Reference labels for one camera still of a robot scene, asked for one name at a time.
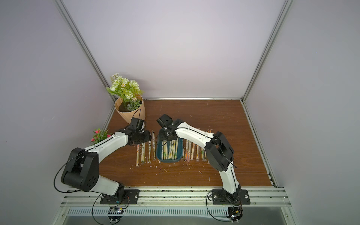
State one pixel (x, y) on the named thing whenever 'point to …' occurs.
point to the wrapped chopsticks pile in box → (173, 150)
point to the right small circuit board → (235, 213)
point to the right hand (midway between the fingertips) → (163, 134)
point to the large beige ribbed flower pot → (129, 109)
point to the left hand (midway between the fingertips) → (151, 136)
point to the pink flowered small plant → (99, 135)
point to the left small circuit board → (115, 210)
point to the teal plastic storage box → (159, 150)
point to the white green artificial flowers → (129, 90)
